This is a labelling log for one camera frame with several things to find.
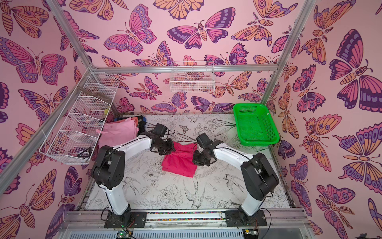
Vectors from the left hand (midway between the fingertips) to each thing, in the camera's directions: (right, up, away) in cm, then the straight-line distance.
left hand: (177, 148), depth 94 cm
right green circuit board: (+38, -37, -23) cm, 58 cm away
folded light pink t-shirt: (-44, +9, +7) cm, 45 cm away
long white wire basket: (-51, +9, -19) cm, 55 cm away
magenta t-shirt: (+2, -8, -3) cm, 9 cm away
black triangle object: (-45, 0, -18) cm, 48 cm away
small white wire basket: (+7, +46, +3) cm, 47 cm away
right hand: (+8, -8, -8) cm, 14 cm away
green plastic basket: (+57, +15, +19) cm, 62 cm away
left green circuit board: (-22, -37, -24) cm, 50 cm away
